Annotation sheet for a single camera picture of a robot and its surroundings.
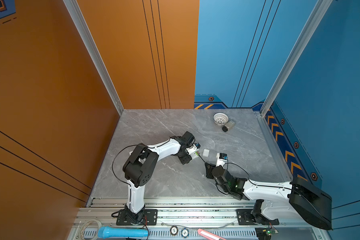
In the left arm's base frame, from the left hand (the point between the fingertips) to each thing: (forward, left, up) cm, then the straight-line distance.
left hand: (186, 156), depth 95 cm
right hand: (-9, -10, +6) cm, 15 cm away
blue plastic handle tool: (-40, +37, +3) cm, 54 cm away
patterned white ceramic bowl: (+31, -26, +3) cm, 41 cm away
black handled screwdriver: (+2, -7, +2) cm, 8 cm away
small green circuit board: (-39, -40, 0) cm, 56 cm away
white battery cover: (+3, -13, 0) cm, 14 cm away
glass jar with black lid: (+24, -32, +3) cm, 40 cm away
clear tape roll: (-38, +48, +1) cm, 61 cm away
